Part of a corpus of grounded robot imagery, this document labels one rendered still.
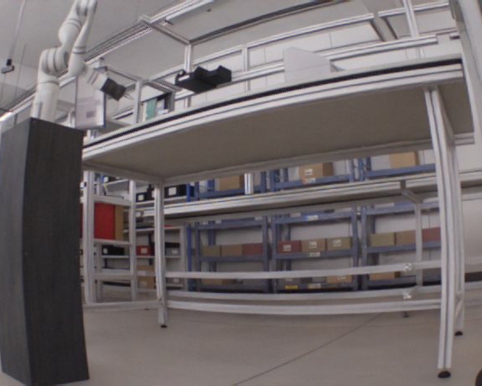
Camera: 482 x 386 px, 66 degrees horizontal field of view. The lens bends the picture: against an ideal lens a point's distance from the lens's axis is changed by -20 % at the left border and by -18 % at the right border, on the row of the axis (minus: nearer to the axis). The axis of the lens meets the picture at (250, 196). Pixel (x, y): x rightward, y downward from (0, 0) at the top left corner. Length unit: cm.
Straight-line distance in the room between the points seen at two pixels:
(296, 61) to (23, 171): 98
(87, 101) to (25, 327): 247
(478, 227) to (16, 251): 507
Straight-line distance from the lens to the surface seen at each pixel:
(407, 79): 135
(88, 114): 348
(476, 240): 553
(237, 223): 603
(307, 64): 150
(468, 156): 565
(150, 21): 283
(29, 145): 136
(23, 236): 131
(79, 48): 200
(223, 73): 261
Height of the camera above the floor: 41
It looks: 9 degrees up
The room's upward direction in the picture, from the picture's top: 1 degrees counter-clockwise
